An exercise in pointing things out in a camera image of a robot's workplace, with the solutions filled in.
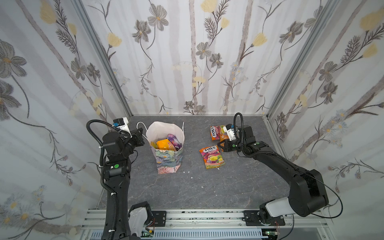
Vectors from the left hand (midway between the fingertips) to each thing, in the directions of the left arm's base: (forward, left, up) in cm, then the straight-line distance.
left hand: (139, 124), depth 69 cm
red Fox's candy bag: (+19, -44, -31) cm, 57 cm away
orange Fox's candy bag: (-2, -4, -17) cm, 18 cm away
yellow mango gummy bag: (-1, -10, -17) cm, 20 cm away
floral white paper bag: (-10, -12, -20) cm, 25 cm away
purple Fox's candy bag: (+2, -15, -19) cm, 24 cm away
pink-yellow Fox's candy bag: (-2, -39, -32) cm, 50 cm away
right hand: (0, -39, -14) cm, 42 cm away
